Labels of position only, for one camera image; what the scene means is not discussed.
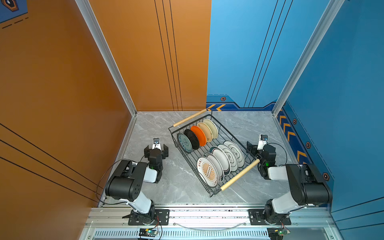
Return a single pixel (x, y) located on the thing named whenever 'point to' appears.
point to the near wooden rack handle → (240, 174)
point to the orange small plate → (201, 138)
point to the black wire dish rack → (190, 159)
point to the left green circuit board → (148, 232)
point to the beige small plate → (207, 132)
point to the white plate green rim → (224, 158)
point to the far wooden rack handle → (189, 117)
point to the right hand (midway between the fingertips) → (255, 142)
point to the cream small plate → (214, 130)
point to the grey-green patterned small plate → (184, 143)
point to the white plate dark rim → (220, 169)
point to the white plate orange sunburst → (207, 172)
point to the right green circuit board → (277, 233)
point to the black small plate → (192, 138)
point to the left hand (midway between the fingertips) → (156, 144)
